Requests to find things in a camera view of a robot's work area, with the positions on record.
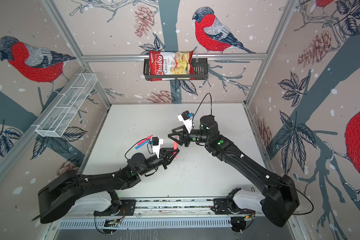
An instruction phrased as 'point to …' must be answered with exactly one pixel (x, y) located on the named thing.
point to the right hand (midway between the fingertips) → (168, 137)
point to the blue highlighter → (137, 147)
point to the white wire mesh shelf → (56, 120)
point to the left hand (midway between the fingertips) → (177, 152)
